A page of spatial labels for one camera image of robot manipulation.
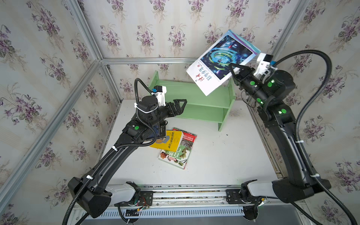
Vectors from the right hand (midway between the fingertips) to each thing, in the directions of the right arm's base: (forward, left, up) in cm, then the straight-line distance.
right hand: (236, 63), depth 53 cm
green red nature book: (-17, +23, -54) cm, 61 cm away
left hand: (-4, +22, -18) cm, 28 cm away
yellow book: (-6, +27, -52) cm, 59 cm away
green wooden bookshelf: (+6, +3, -32) cm, 32 cm away
